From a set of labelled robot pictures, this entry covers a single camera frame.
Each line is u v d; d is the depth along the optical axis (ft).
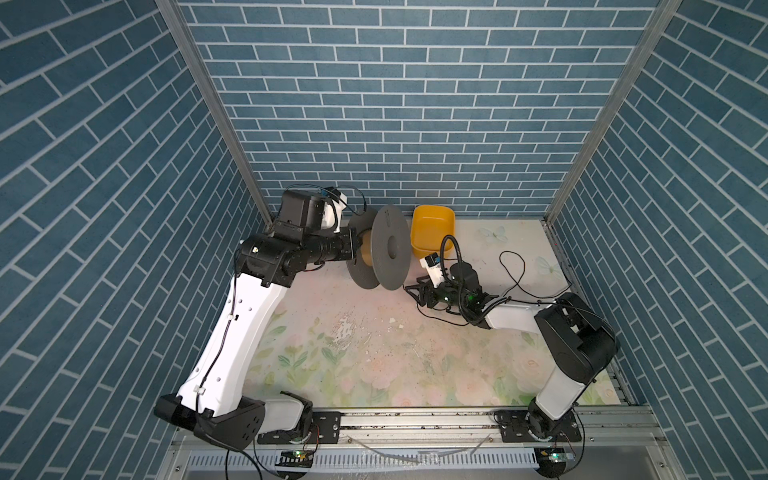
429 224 3.79
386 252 2.15
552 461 2.34
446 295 2.58
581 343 1.57
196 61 2.54
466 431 2.43
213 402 1.20
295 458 2.37
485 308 2.17
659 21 2.37
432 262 2.60
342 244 1.86
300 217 1.49
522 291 3.30
